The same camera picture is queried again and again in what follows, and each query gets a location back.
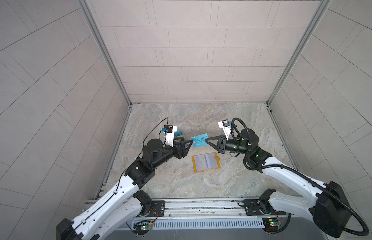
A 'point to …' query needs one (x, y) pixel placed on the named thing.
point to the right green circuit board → (271, 224)
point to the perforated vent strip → (203, 223)
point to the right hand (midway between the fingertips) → (206, 145)
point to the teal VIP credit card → (199, 141)
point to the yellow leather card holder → (205, 161)
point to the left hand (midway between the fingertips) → (191, 141)
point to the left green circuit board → (142, 225)
